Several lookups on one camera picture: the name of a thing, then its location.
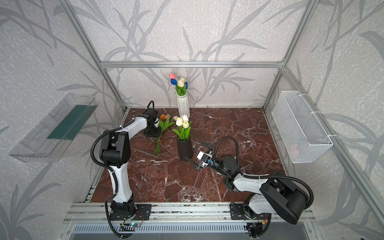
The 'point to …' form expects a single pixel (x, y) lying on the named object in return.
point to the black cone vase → (185, 148)
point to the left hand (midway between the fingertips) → (158, 130)
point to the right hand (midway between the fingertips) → (193, 143)
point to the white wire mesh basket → (305, 139)
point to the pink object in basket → (294, 151)
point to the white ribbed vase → (183, 105)
